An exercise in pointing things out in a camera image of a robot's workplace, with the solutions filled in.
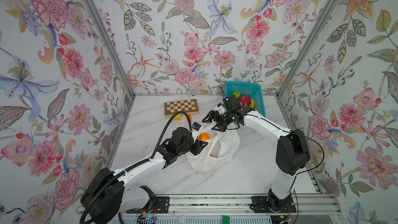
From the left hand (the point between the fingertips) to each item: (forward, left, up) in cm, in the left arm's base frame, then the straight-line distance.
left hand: (205, 142), depth 80 cm
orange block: (+27, +9, -13) cm, 31 cm away
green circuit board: (-32, -9, -14) cm, 36 cm away
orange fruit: (+2, +1, +2) cm, 3 cm away
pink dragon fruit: (+37, -30, -8) cm, 48 cm away
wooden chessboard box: (+34, +9, -12) cm, 37 cm away
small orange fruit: (-8, -2, +1) cm, 8 cm away
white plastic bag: (-2, -7, -7) cm, 10 cm away
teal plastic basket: (+48, -39, -8) cm, 62 cm away
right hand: (+11, -1, +1) cm, 11 cm away
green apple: (+43, -25, -8) cm, 51 cm away
